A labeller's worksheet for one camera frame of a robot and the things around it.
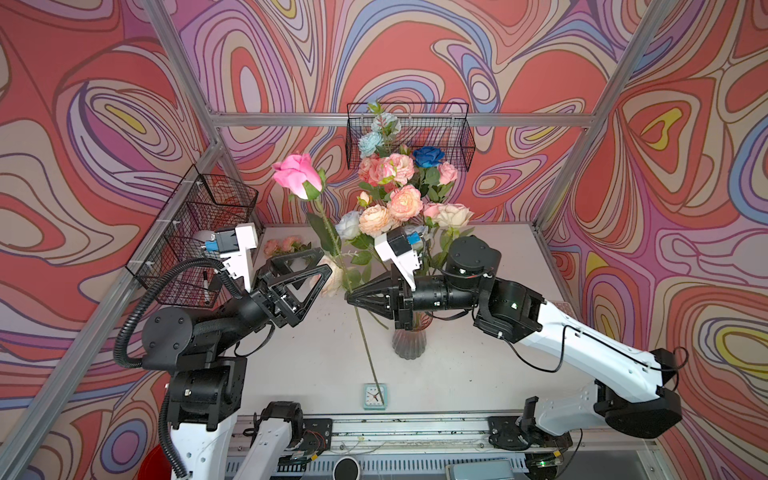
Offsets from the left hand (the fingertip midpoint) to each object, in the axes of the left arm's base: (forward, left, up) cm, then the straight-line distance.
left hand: (329, 271), depth 42 cm
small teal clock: (-5, -4, -50) cm, 50 cm away
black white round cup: (-20, +1, -47) cm, 51 cm away
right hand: (-1, -3, -8) cm, 8 cm away
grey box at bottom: (-20, -31, -49) cm, 62 cm away
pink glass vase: (+11, -15, -53) cm, 56 cm away
